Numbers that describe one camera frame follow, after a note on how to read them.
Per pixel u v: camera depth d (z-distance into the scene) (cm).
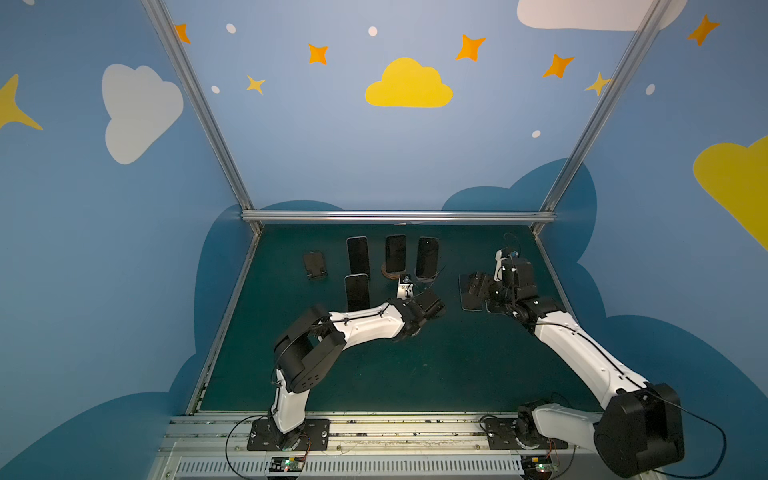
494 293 76
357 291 85
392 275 103
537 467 71
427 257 100
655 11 69
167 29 70
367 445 73
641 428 40
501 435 75
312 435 75
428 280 105
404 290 81
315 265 103
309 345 51
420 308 70
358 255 101
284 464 71
